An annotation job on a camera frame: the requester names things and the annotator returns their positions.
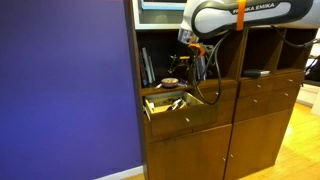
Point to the black zip case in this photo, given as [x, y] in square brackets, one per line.
[251, 73]

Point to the small silver door knob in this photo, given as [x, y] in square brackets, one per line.
[224, 159]
[230, 155]

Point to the metal utensils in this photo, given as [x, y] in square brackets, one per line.
[176, 104]

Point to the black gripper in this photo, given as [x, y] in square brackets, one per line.
[192, 61]

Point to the small silver drawer knob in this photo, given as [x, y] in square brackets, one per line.
[258, 86]
[255, 100]
[216, 93]
[290, 80]
[286, 94]
[187, 119]

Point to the open wooden drawer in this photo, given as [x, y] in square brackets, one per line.
[173, 125]

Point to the black chair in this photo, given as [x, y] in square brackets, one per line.
[313, 68]

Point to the blue edged picture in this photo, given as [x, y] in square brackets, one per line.
[160, 5]

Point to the white furniture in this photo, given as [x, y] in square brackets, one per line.
[310, 98]

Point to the wooden cabinet door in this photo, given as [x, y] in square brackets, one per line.
[256, 143]
[186, 156]

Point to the brown wooden shelving cabinet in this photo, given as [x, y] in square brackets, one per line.
[138, 100]

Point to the small white spoon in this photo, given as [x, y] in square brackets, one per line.
[158, 86]

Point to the closed wooden drawer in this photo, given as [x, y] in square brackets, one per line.
[230, 91]
[248, 89]
[276, 101]
[281, 83]
[245, 110]

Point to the purple cloth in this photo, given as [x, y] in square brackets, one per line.
[183, 82]

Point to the dark upright book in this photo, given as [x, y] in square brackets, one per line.
[142, 71]

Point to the grey upright book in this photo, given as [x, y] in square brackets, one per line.
[152, 68]
[147, 63]

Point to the white picture frame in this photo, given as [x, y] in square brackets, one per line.
[156, 18]

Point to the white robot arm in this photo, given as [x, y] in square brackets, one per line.
[266, 15]

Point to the flat white book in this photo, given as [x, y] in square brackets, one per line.
[265, 72]

